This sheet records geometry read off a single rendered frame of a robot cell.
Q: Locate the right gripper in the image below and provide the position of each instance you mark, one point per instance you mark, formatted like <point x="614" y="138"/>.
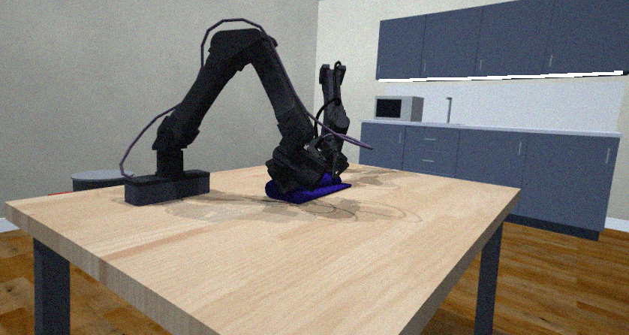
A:
<point x="283" y="182"/>

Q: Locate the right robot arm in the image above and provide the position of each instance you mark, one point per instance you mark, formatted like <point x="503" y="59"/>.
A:
<point x="180" y="128"/>

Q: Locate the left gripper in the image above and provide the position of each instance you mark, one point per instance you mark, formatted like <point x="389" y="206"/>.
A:
<point x="333" y="156"/>

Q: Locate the dark blue towel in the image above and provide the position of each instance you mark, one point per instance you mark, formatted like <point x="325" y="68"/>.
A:
<point x="301" y="195"/>

